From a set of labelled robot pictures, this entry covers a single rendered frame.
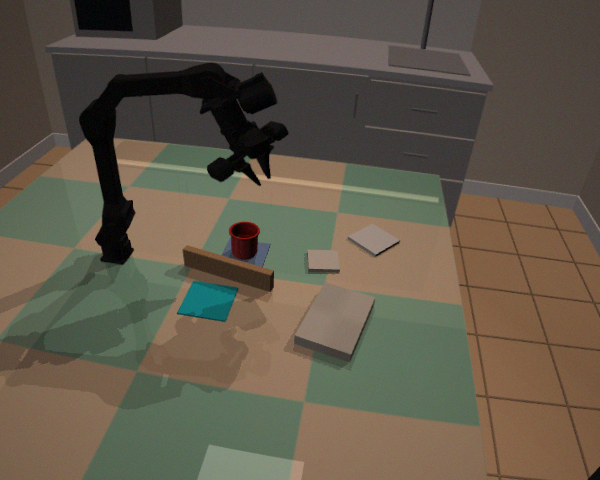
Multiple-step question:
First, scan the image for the dark red cup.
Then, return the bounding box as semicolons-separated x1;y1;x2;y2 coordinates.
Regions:
229;222;260;260

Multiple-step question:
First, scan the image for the tan wooden flat bar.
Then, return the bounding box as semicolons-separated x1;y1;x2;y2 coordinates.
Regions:
182;245;274;292

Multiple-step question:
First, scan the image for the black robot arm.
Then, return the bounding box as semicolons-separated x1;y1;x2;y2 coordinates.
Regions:
79;63;277;264

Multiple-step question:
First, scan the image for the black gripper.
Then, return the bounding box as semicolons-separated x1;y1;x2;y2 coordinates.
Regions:
207;117;288;186

